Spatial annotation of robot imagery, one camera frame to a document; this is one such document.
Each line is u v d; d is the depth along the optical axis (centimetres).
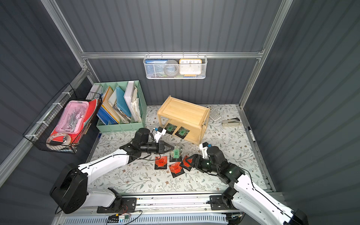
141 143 65
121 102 93
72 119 72
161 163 89
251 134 107
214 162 59
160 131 75
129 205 74
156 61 87
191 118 86
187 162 70
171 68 91
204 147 72
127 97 91
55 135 67
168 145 76
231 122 110
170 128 102
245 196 50
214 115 112
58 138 67
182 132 100
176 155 77
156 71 88
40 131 62
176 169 85
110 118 99
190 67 89
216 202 73
